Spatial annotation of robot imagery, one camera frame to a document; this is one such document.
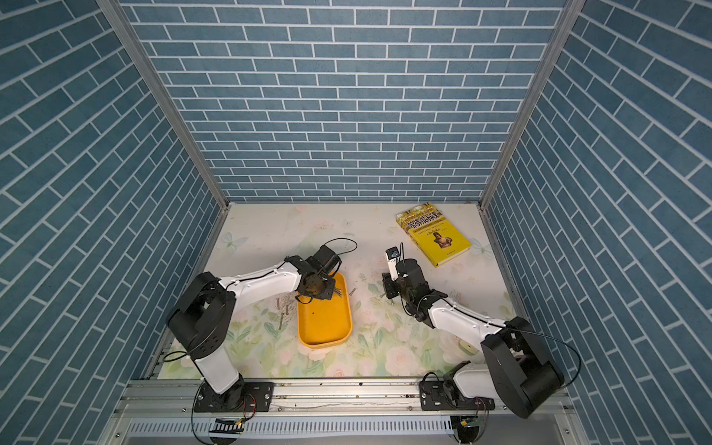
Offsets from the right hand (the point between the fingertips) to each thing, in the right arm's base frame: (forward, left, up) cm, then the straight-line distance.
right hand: (390, 272), depth 89 cm
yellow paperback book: (+20, -17, -5) cm, 27 cm away
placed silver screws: (-13, +34, -8) cm, 38 cm away
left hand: (-6, +19, -6) cm, 21 cm away
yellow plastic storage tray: (-14, +21, -10) cm, 27 cm away
